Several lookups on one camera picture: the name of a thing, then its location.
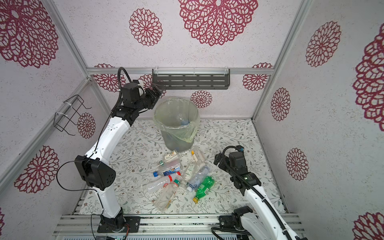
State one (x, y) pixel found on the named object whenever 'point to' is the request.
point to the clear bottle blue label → (181, 121)
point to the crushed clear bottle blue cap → (169, 171)
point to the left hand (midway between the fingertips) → (161, 93)
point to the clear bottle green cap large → (162, 201)
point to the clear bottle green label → (190, 171)
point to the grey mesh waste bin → (172, 143)
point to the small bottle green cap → (171, 156)
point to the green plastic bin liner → (165, 113)
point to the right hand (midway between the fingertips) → (221, 156)
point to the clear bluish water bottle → (202, 172)
